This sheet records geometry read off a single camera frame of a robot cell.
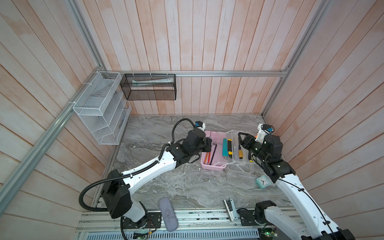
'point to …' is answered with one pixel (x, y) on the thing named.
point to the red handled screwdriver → (209, 157)
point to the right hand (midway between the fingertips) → (241, 134)
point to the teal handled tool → (225, 148)
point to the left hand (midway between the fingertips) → (212, 143)
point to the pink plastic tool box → (219, 163)
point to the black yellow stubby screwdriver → (229, 147)
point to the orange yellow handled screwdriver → (240, 153)
